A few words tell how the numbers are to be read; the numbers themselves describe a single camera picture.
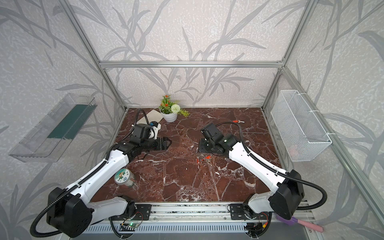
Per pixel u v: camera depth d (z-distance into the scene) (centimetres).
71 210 39
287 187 39
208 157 93
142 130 61
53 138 64
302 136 63
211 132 57
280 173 41
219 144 53
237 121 112
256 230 72
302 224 70
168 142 77
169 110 102
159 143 71
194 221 73
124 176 77
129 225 71
